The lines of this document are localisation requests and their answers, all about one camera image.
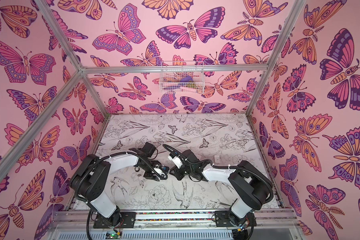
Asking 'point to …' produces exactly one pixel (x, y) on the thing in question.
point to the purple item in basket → (186, 79)
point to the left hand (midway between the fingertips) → (160, 171)
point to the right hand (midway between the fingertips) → (170, 170)
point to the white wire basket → (182, 77)
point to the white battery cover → (217, 159)
